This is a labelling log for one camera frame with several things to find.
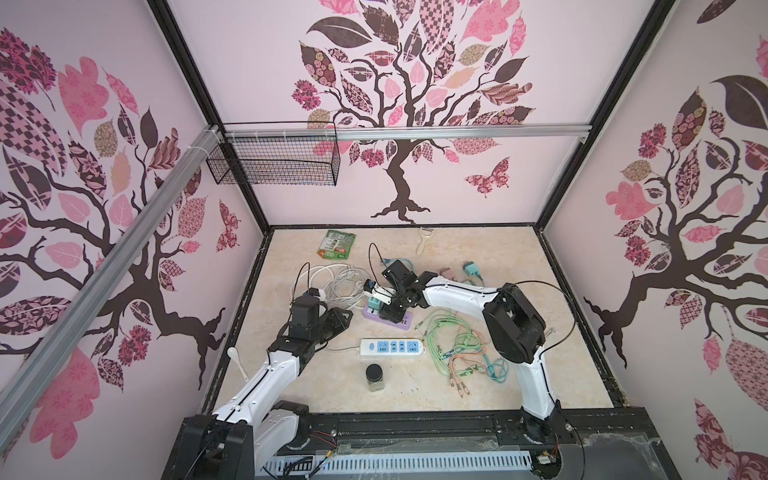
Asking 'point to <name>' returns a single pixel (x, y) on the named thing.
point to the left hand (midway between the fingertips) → (352, 318)
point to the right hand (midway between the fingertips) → (385, 304)
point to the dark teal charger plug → (472, 269)
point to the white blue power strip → (390, 346)
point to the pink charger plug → (447, 272)
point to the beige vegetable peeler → (425, 233)
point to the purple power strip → (372, 314)
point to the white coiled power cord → (339, 284)
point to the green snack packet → (336, 245)
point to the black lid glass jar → (374, 374)
